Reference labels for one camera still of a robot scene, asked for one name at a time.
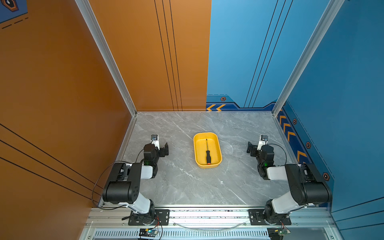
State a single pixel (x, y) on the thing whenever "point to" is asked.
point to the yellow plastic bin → (200, 146)
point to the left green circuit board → (149, 232)
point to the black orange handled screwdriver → (208, 155)
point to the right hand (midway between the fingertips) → (256, 143)
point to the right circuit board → (276, 233)
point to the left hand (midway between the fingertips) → (159, 141)
